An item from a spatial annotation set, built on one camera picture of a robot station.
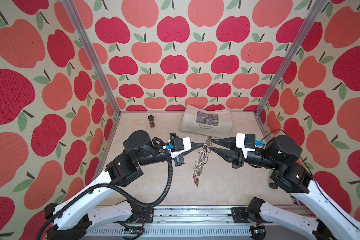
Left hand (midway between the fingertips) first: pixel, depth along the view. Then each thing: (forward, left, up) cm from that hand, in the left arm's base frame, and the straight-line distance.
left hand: (203, 144), depth 46 cm
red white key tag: (-6, +1, -15) cm, 16 cm away
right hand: (+2, -5, -1) cm, 6 cm away
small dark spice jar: (+46, +27, -41) cm, 67 cm away
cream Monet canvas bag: (+43, -19, -39) cm, 62 cm away
